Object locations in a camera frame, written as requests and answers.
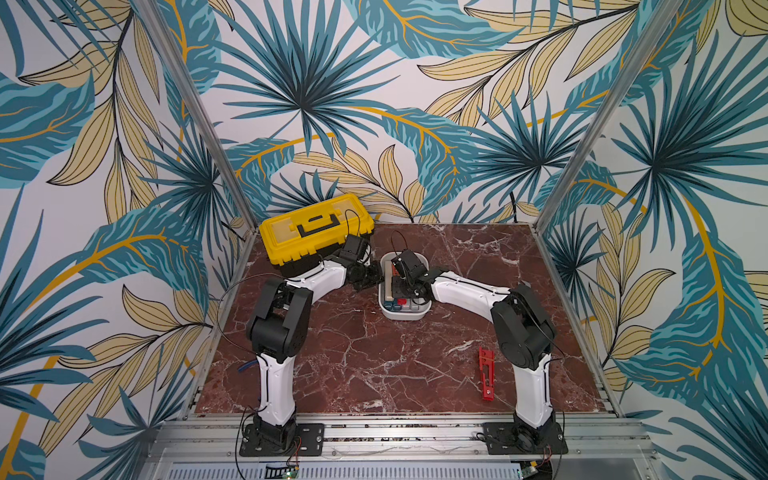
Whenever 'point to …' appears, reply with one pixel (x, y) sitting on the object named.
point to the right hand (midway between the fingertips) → (397, 286)
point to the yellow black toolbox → (303, 238)
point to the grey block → (413, 307)
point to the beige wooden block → (388, 280)
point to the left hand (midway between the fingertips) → (385, 279)
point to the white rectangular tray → (399, 308)
